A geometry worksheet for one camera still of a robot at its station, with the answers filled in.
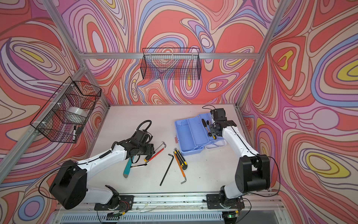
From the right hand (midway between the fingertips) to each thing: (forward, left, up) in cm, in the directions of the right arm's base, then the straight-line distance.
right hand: (220, 130), depth 88 cm
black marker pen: (-7, +82, +14) cm, 83 cm away
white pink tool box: (0, +16, -4) cm, 17 cm away
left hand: (-8, +44, -6) cm, 45 cm away
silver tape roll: (+2, +80, +20) cm, 82 cm away
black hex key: (-13, +31, -12) cm, 36 cm away
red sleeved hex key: (-9, +41, -12) cm, 43 cm away
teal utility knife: (-19, +59, -12) cm, 64 cm away
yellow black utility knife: (-15, +25, -11) cm, 31 cm away
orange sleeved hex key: (-18, +26, -12) cm, 34 cm away
